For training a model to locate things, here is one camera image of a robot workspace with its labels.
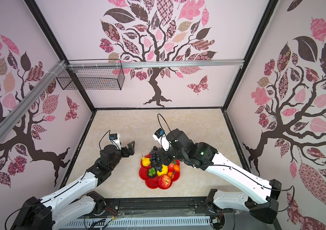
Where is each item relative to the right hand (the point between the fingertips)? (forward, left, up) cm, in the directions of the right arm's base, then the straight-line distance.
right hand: (157, 150), depth 65 cm
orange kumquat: (-1, -10, -19) cm, 22 cm away
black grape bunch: (-2, +1, -7) cm, 7 cm away
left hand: (+12, +18, -14) cm, 26 cm away
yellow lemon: (-2, -3, -22) cm, 22 cm away
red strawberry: (+2, -7, -22) cm, 23 cm away
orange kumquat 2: (-3, -6, -23) cm, 24 cm away
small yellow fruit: (+4, +8, -21) cm, 23 cm away
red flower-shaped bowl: (-5, +3, -25) cm, 26 cm away
